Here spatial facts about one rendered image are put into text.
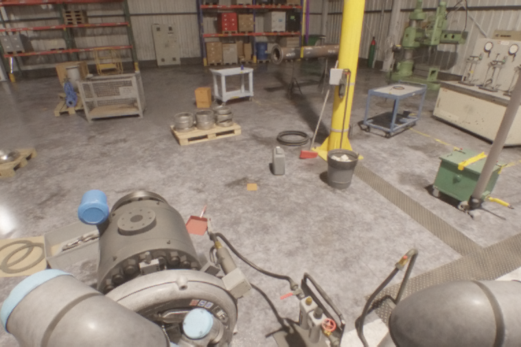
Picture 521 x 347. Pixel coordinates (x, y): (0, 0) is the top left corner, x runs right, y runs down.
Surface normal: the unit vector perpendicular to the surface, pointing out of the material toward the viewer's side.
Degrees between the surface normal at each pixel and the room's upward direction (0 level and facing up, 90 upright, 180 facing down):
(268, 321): 0
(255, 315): 0
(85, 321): 23
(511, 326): 47
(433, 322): 57
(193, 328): 19
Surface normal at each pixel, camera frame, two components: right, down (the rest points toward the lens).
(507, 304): -0.04, -0.70
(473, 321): -0.35, -0.30
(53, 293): 0.04, -0.92
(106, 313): 0.50, -0.83
